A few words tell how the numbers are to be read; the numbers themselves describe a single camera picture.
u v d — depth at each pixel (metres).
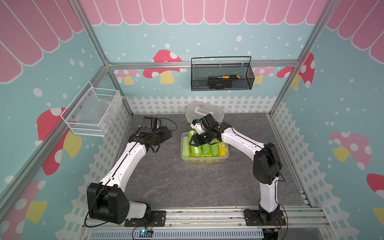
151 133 0.62
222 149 0.92
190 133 0.85
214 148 0.91
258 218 0.67
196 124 0.81
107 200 0.41
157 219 0.75
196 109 1.06
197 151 0.85
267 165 0.50
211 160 0.92
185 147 0.91
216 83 0.87
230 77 0.92
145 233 0.73
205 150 0.89
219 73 0.94
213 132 0.67
